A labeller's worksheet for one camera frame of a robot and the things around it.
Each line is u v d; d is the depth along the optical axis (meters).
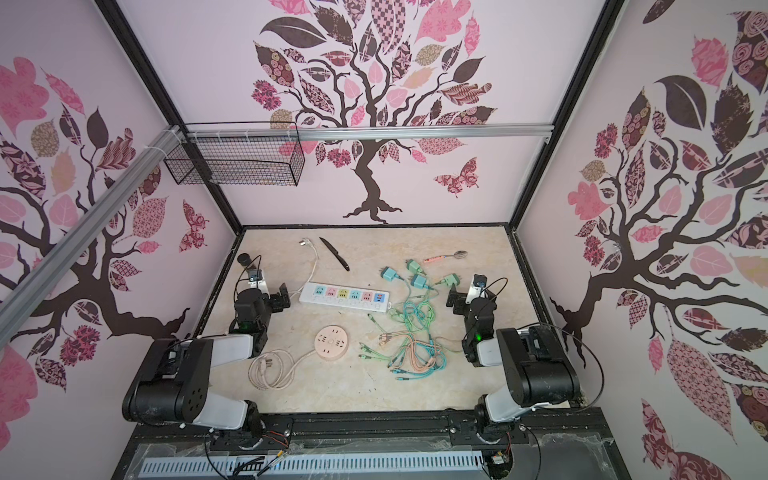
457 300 0.83
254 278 0.77
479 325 0.70
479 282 0.78
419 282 1.02
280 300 0.85
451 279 1.03
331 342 0.87
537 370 0.45
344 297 0.97
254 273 0.78
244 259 0.98
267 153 0.95
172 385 0.44
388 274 1.03
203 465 0.70
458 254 1.10
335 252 1.13
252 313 0.70
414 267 1.03
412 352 0.86
